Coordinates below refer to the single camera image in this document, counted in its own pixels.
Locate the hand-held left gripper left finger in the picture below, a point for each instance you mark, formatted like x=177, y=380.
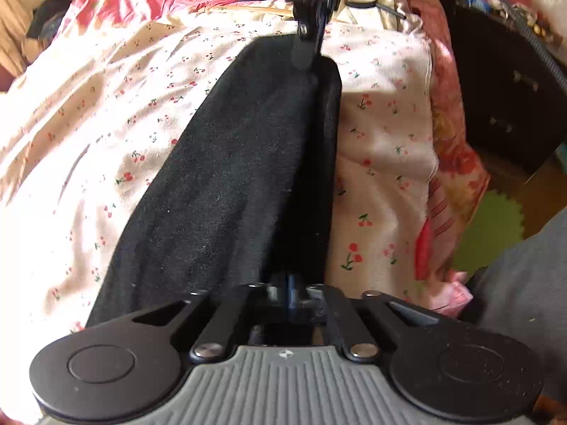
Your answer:
x=257, y=294

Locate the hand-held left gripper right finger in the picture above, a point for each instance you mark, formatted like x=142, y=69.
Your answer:
x=319, y=296

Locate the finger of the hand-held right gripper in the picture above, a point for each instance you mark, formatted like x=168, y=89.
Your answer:
x=303, y=31
x=324, y=31

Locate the black pants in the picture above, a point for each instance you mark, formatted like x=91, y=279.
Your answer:
x=221, y=164

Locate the pink fruit print quilt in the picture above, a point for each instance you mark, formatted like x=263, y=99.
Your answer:
x=452, y=150

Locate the dark wooden nightstand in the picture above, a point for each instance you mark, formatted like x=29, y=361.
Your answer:
x=496, y=97

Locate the green floor mat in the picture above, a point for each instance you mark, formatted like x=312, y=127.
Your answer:
x=491, y=230

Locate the flexible lamp neck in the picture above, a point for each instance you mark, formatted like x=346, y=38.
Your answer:
x=531, y=35

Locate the person's grey trouser leg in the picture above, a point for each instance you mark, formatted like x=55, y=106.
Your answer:
x=531, y=283

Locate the cherry print bed sheet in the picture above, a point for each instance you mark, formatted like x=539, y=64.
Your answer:
x=88, y=141

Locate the black bag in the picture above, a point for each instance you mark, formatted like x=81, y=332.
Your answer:
x=48, y=15

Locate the beige curtain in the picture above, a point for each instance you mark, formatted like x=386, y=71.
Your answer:
x=17, y=26

